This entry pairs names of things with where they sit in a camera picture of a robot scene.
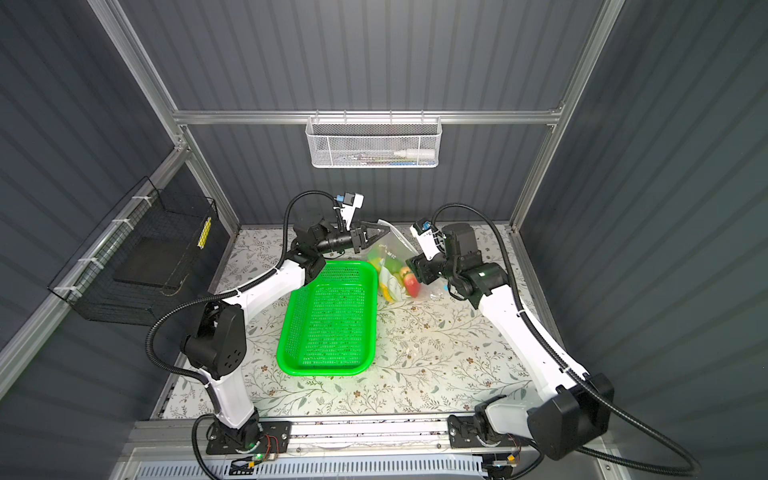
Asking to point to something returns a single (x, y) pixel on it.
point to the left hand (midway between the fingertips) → (390, 229)
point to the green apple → (375, 259)
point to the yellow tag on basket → (203, 237)
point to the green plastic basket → (329, 328)
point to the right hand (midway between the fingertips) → (422, 256)
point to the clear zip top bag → (396, 280)
